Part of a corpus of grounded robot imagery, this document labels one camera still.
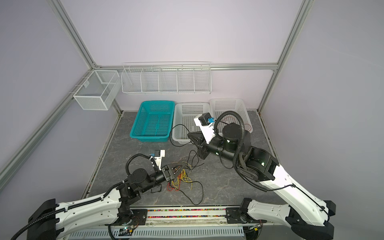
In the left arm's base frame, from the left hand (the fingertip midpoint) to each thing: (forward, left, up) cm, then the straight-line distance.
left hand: (184, 168), depth 66 cm
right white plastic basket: (+59, -26, -20) cm, 68 cm away
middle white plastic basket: (+47, +2, -24) cm, 53 cm away
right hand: (+4, -3, +20) cm, 20 cm away
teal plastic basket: (+50, +26, -24) cm, 61 cm away
